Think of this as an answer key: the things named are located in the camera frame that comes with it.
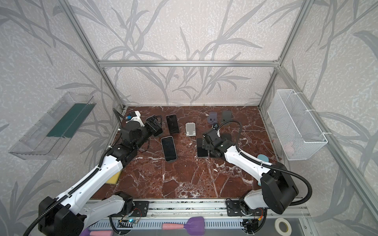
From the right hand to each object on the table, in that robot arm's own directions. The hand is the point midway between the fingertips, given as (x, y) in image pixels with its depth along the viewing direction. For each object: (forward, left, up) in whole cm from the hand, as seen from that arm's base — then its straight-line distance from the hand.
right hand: (211, 136), depth 88 cm
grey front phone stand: (+24, -13, -10) cm, 29 cm away
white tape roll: (-41, -31, -11) cm, 52 cm away
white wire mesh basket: (-13, -34, +23) cm, 43 cm away
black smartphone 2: (-20, 0, +19) cm, 28 cm away
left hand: (+2, +28, +18) cm, 33 cm away
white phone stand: (+12, +14, -9) cm, 20 cm away
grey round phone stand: (+21, -2, -9) cm, 23 cm away
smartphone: (-5, +6, -12) cm, 14 cm away
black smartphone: (+12, +26, -3) cm, 29 cm away
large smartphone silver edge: (-6, +26, -3) cm, 27 cm away
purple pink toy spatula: (-43, +10, -12) cm, 46 cm away
